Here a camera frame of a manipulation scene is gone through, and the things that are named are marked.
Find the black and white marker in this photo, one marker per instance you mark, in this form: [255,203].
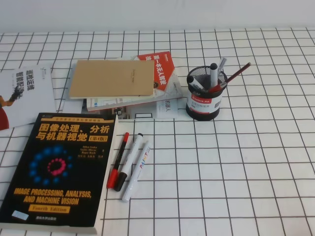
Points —
[214,75]

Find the white marker in holder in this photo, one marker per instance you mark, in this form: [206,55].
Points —
[195,84]

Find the black mesh pen holder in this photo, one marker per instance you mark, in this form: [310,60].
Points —
[203,106]

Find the red pen in holder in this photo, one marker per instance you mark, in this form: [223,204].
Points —
[218,87]

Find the red marker pen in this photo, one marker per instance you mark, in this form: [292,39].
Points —
[114,173]

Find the grey pen in holder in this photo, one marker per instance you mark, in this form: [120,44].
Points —
[221,65]

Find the red and white book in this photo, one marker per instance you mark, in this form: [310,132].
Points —
[166,85]

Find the white marker black cap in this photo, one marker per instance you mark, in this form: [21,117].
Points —
[129,162]

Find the white paint marker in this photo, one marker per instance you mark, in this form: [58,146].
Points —
[143,157]

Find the brown kraft notebook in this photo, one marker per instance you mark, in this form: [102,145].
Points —
[102,78]

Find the red pencil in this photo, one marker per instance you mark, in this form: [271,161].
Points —
[237,73]

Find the black image processing textbook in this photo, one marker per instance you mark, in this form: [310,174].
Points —
[59,183]

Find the white robot magazine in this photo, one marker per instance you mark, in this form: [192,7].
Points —
[24,93]

